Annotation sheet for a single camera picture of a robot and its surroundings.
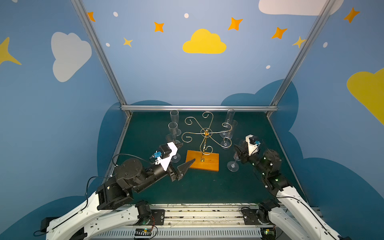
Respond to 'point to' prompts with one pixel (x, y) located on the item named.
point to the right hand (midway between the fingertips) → (241, 141)
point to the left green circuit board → (143, 232)
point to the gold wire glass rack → (208, 133)
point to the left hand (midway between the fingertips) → (186, 148)
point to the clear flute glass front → (230, 118)
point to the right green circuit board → (268, 233)
